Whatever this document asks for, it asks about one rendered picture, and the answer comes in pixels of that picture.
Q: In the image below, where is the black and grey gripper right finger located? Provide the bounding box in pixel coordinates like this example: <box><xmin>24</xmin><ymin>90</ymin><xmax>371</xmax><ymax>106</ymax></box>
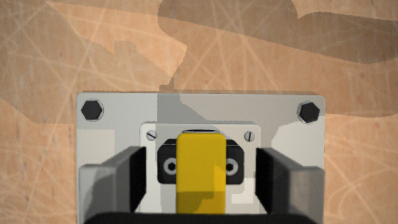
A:
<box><xmin>255</xmin><ymin>148</ymin><xmax>325</xmax><ymax>224</ymax></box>

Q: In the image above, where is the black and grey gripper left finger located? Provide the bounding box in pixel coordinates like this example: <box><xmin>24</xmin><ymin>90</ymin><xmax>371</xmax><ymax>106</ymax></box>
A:
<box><xmin>78</xmin><ymin>146</ymin><xmax>147</xmax><ymax>224</ymax></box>

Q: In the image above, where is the light grey metal mounting plate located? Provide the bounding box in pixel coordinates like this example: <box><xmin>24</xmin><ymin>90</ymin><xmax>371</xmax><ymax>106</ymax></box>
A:
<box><xmin>76</xmin><ymin>92</ymin><xmax>325</xmax><ymax>224</ymax></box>

